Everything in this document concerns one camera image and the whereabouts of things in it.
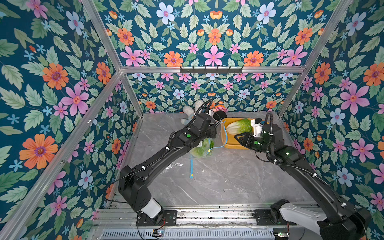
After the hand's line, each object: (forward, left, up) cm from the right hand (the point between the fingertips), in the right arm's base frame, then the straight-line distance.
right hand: (238, 134), depth 73 cm
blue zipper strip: (-7, +25, -27) cm, 37 cm away
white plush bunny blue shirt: (+38, +30, -20) cm, 52 cm away
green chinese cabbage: (+22, -7, -19) cm, 30 cm away
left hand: (+5, +11, 0) cm, 12 cm away
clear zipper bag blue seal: (+4, +10, -13) cm, 17 cm away
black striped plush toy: (+35, +7, -20) cm, 41 cm away
